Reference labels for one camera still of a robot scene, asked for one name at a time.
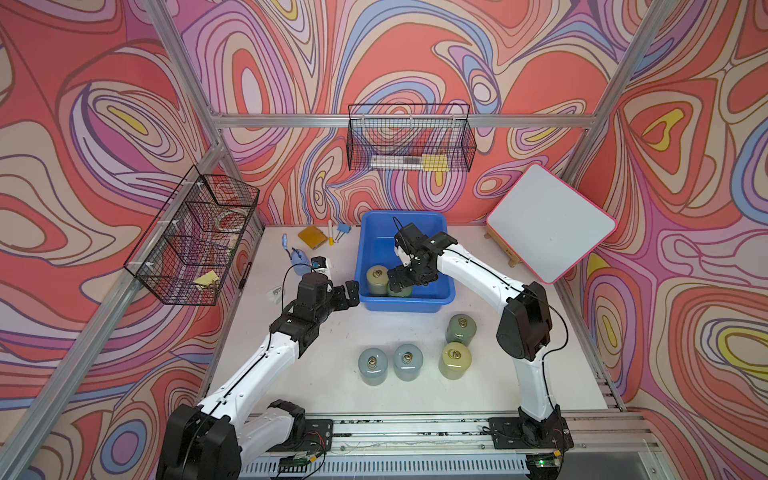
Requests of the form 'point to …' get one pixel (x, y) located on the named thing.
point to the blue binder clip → (344, 228)
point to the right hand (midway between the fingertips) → (408, 288)
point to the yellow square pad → (313, 236)
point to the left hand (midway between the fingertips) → (347, 285)
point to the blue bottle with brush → (300, 261)
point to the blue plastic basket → (375, 247)
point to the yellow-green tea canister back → (455, 360)
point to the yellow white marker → (331, 233)
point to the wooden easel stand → (491, 234)
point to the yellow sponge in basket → (207, 278)
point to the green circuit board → (296, 463)
